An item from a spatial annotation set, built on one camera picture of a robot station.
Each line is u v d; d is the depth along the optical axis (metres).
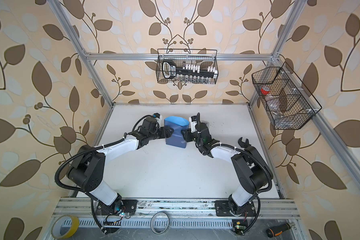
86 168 0.46
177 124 0.92
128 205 0.75
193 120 0.79
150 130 0.72
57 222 0.67
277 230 0.67
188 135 0.79
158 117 0.83
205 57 0.91
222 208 0.73
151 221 0.72
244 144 0.97
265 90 0.81
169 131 0.85
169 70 0.85
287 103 0.75
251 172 0.46
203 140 0.71
